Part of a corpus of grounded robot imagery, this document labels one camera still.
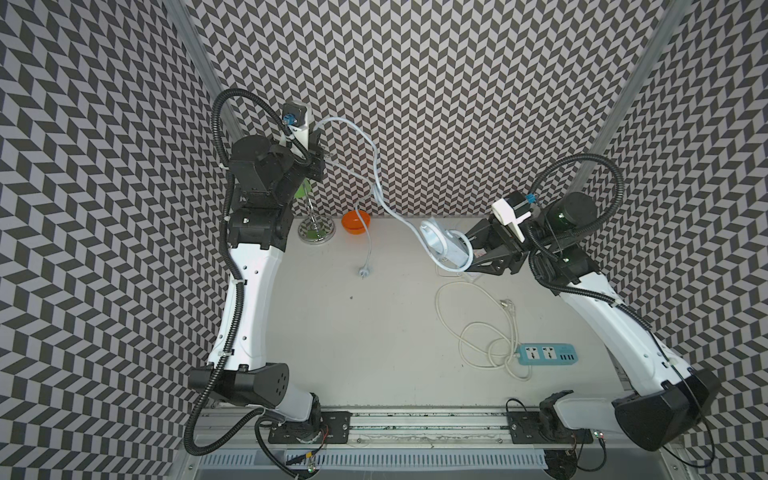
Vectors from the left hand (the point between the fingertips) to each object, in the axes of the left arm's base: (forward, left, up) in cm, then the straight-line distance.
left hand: (315, 132), depth 60 cm
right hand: (-26, -28, -10) cm, 39 cm away
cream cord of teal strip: (-12, -52, -52) cm, 74 cm away
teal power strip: (-27, -58, -52) cm, 82 cm away
